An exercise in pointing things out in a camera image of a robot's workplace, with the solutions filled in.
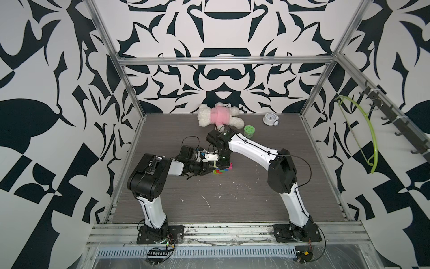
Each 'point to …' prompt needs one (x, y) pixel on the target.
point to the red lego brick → (218, 171)
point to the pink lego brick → (231, 166)
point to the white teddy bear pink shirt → (219, 115)
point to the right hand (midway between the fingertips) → (221, 160)
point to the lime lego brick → (215, 172)
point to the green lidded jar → (248, 131)
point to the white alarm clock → (271, 119)
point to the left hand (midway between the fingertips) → (214, 167)
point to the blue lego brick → (226, 170)
